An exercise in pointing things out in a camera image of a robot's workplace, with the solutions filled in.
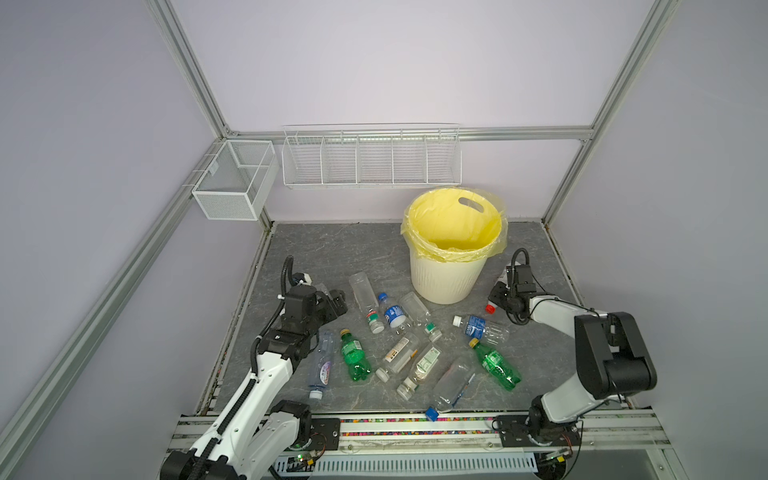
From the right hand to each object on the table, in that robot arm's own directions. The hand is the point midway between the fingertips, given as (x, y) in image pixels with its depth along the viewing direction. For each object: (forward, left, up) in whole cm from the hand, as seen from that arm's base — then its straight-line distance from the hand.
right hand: (497, 295), depth 97 cm
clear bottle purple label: (-26, +53, +3) cm, 59 cm away
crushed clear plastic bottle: (-27, +17, -3) cm, 32 cm away
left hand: (-10, +51, +12) cm, 53 cm away
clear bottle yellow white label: (-22, +32, +3) cm, 39 cm away
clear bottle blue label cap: (-9, +34, +3) cm, 35 cm away
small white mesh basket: (+32, +88, +22) cm, 96 cm away
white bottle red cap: (-5, +3, 0) cm, 6 cm away
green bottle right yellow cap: (-23, +6, +2) cm, 24 cm away
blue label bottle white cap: (-13, +9, +3) cm, 16 cm away
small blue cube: (-35, +24, +1) cm, 42 cm away
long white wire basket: (+38, +44, +28) cm, 64 cm away
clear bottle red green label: (-2, +43, 0) cm, 43 cm away
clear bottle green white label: (-25, +26, +3) cm, 36 cm away
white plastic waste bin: (-3, +19, +11) cm, 22 cm away
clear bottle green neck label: (-7, +26, +1) cm, 27 cm away
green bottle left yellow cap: (-21, +45, +3) cm, 49 cm away
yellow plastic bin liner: (+19, +13, +14) cm, 27 cm away
